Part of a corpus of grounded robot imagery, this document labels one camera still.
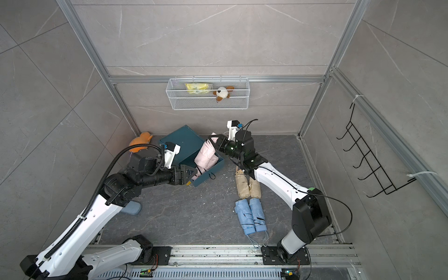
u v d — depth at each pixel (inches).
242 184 35.7
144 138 44.0
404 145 20.5
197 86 32.8
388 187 22.9
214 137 28.6
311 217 16.9
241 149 24.2
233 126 27.6
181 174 22.2
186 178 22.8
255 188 35.7
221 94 33.7
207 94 34.4
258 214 32.2
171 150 22.6
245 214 32.0
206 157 28.7
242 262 28.7
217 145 27.0
